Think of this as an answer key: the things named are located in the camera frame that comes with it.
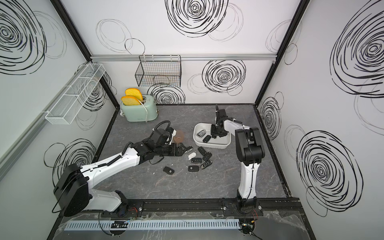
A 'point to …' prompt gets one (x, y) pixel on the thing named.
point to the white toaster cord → (121, 114)
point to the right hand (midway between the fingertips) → (214, 132)
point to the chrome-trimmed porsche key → (205, 165)
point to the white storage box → (203, 139)
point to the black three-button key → (196, 160)
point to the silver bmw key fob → (201, 133)
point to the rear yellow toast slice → (134, 92)
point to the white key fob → (192, 155)
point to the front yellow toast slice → (130, 100)
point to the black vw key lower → (193, 168)
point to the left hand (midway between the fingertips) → (181, 149)
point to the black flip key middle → (207, 157)
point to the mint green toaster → (137, 113)
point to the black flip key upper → (201, 150)
